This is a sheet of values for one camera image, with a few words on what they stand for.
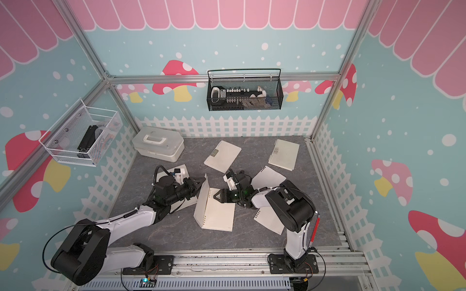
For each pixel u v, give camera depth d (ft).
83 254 1.38
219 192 2.79
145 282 2.40
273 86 3.14
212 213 2.86
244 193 2.49
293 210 1.66
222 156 3.66
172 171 2.66
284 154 3.69
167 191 2.18
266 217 2.84
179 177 2.61
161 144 3.32
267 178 3.27
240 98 2.86
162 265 2.44
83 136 2.37
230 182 2.86
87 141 2.28
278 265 2.42
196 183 2.55
